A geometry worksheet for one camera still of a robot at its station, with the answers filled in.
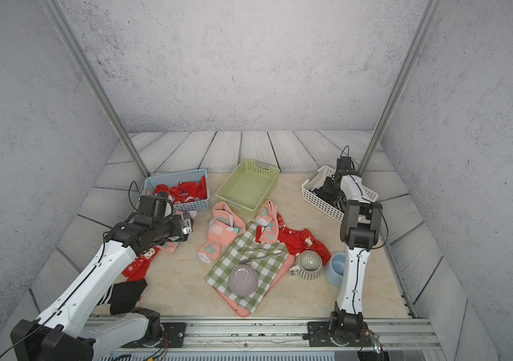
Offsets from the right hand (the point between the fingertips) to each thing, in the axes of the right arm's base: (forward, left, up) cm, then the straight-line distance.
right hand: (331, 186), depth 106 cm
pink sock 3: (-29, +69, -3) cm, 75 cm away
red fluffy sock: (-4, +68, +2) cm, 68 cm away
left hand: (-28, +58, +13) cm, 66 cm away
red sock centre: (-28, +18, -1) cm, 33 cm away
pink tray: (-52, +37, -5) cm, 64 cm away
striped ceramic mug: (-36, +13, -6) cm, 39 cm away
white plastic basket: (-9, +5, -2) cm, 11 cm away
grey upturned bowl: (-44, +38, 0) cm, 58 cm away
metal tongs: (-30, +27, -5) cm, 41 cm away
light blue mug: (-40, +6, +1) cm, 41 cm away
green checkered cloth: (-36, +30, -6) cm, 47 cm away
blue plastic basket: (+5, +76, +1) cm, 76 cm away
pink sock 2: (-16, +29, -3) cm, 34 cm away
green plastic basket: (+6, +40, -7) cm, 41 cm away
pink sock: (-22, +47, 0) cm, 52 cm away
